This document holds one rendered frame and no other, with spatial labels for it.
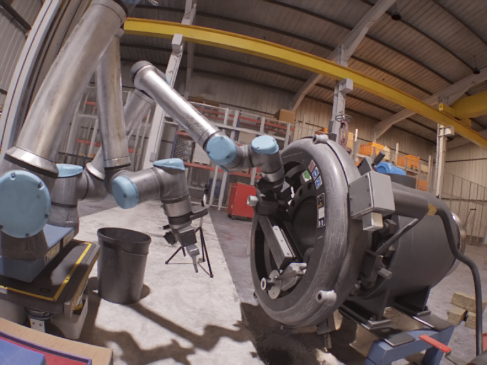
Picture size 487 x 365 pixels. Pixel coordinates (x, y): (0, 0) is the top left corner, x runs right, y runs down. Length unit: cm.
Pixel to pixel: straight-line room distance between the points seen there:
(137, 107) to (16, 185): 79
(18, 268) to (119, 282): 75
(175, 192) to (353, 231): 51
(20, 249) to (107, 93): 52
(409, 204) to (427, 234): 41
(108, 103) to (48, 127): 26
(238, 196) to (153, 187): 561
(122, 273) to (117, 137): 81
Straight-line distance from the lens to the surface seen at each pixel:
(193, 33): 932
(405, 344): 116
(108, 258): 144
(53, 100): 65
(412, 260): 115
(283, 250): 96
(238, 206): 632
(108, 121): 83
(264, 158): 95
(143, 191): 72
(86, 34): 71
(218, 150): 84
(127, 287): 149
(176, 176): 76
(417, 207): 85
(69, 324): 110
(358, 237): 77
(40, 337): 43
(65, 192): 125
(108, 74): 85
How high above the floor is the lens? 72
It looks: 2 degrees up
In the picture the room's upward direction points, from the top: 10 degrees clockwise
